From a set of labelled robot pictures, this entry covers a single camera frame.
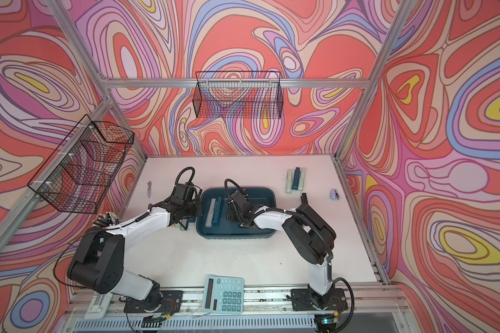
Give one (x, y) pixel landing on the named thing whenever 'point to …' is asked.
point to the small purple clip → (149, 188)
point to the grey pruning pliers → (210, 217)
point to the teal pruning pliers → (217, 211)
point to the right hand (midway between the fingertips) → (231, 217)
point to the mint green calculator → (223, 294)
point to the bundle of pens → (105, 219)
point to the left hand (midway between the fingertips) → (204, 208)
